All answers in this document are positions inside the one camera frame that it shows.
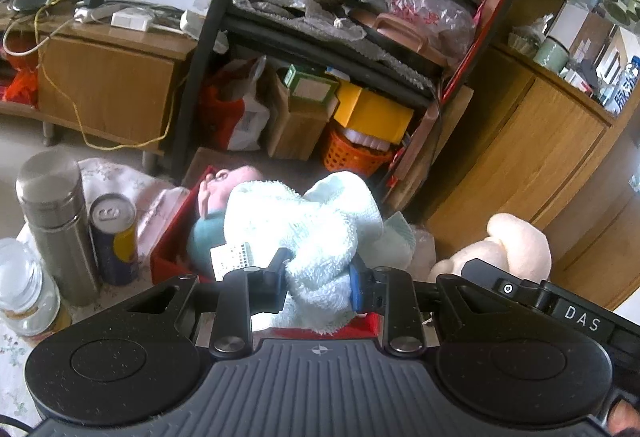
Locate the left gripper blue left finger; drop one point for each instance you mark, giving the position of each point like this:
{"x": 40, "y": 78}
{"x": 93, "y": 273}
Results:
{"x": 242, "y": 294}

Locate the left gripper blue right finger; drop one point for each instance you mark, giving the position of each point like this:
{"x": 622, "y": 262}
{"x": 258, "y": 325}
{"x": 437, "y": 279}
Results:
{"x": 389, "y": 292}

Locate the light blue towel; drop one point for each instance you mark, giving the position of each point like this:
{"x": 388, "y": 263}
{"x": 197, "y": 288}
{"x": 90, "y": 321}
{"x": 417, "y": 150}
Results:
{"x": 323, "y": 228}

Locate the cream plush toy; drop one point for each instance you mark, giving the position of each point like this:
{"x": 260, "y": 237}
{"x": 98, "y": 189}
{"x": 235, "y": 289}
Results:
{"x": 512, "y": 245}

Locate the right hand in brown glove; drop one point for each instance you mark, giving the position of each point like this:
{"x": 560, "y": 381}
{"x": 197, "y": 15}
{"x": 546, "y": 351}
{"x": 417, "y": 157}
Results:
{"x": 624, "y": 420}

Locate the red cardboard box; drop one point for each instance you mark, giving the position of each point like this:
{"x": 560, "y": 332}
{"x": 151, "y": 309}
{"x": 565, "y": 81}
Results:
{"x": 169, "y": 259}

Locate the orange plastic basket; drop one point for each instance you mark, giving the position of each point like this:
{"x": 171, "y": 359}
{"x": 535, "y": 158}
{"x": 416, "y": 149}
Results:
{"x": 337, "y": 153}

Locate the blue yellow drink can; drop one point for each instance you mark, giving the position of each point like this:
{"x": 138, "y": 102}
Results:
{"x": 113, "y": 224}

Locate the red white plastic bag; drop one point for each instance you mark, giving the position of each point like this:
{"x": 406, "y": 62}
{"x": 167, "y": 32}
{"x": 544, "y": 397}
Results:
{"x": 230, "y": 115}

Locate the brown cardboard box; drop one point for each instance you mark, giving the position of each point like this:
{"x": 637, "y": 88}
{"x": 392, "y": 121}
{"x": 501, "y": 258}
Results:
{"x": 295, "y": 124}

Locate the yellow cardboard box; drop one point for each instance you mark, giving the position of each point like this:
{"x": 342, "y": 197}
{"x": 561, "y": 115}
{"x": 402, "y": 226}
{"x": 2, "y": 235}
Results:
{"x": 371, "y": 114}

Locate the wooden cabinet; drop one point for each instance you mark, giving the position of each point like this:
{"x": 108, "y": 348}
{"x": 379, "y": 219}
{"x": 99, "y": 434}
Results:
{"x": 533, "y": 146}

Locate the green white box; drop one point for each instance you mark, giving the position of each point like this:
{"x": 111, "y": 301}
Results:
{"x": 310, "y": 84}

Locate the glass jar with lid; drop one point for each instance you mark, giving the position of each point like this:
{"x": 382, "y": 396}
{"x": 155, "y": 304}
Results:
{"x": 31, "y": 305}

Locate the steel thermos flask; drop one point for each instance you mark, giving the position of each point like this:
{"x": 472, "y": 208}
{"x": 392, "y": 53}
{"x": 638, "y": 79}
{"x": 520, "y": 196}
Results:
{"x": 49, "y": 188}

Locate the wooden TV stand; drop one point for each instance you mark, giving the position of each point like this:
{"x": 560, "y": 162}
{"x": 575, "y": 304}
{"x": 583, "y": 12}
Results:
{"x": 117, "y": 85}

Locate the pink lidded pan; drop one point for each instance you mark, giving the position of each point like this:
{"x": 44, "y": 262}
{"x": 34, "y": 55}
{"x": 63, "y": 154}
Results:
{"x": 400, "y": 39}

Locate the pink printed plastic bag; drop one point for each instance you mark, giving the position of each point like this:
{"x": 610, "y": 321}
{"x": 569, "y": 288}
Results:
{"x": 448, "y": 26}

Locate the bubble wrap sheet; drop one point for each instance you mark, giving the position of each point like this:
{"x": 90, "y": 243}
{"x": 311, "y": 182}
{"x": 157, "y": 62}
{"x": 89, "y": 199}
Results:
{"x": 310, "y": 18}

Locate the green ceramic mug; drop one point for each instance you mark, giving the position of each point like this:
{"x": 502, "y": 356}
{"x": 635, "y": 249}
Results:
{"x": 552, "y": 55}

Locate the white power adapter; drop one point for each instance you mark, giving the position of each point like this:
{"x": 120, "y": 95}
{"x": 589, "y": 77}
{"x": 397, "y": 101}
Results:
{"x": 132, "y": 19}

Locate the black metal shelf rack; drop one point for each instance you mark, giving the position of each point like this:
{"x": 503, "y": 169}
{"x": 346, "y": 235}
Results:
{"x": 317, "y": 46}

